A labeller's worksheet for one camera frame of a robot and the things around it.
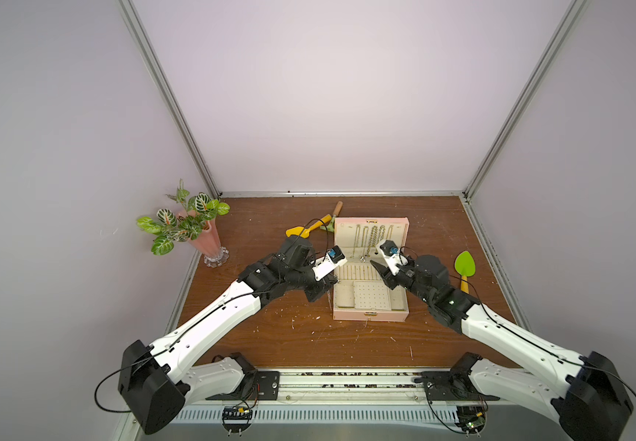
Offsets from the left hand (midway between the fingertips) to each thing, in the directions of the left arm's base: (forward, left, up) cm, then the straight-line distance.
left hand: (335, 278), depth 73 cm
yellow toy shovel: (+31, +12, -20) cm, 39 cm away
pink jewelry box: (+1, -8, -12) cm, 15 cm away
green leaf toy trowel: (+16, -48, -19) cm, 54 cm away
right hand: (+9, -14, +2) cm, 17 cm away
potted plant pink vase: (+17, +43, +3) cm, 47 cm away
